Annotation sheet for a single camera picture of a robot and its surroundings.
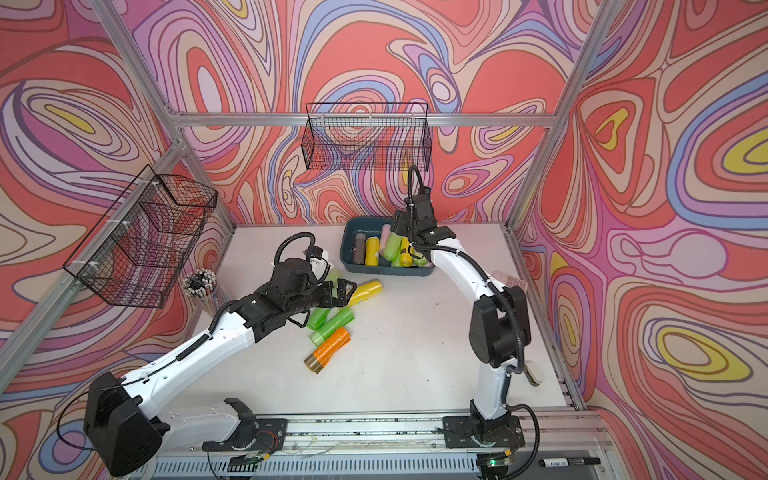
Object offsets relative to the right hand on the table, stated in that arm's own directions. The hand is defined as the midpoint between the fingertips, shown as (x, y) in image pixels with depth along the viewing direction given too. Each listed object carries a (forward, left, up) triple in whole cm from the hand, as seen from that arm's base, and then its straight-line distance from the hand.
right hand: (408, 226), depth 91 cm
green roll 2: (-23, +24, -19) cm, 39 cm away
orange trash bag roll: (-31, +25, -18) cm, 43 cm away
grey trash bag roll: (+5, +17, -18) cm, 25 cm away
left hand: (-22, +18, 0) cm, 28 cm away
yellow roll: (+5, +12, -17) cm, 22 cm away
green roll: (+2, +5, -13) cm, 14 cm away
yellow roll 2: (-1, +1, -14) cm, 14 cm away
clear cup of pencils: (-19, +59, -3) cm, 62 cm away
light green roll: (-2, -4, -15) cm, 16 cm away
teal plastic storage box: (+18, +13, -18) cm, 29 cm away
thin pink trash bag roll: (+13, +7, -17) cm, 22 cm away
